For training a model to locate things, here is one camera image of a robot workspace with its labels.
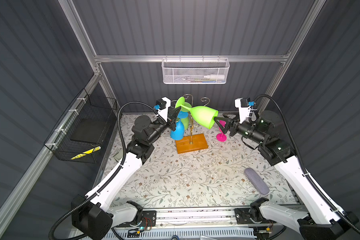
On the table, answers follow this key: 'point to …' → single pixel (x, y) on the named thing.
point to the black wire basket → (78, 136)
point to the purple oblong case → (256, 181)
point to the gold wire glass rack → (192, 143)
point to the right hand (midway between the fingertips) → (220, 117)
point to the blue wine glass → (179, 133)
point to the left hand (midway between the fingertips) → (180, 106)
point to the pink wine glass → (221, 137)
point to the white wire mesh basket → (195, 70)
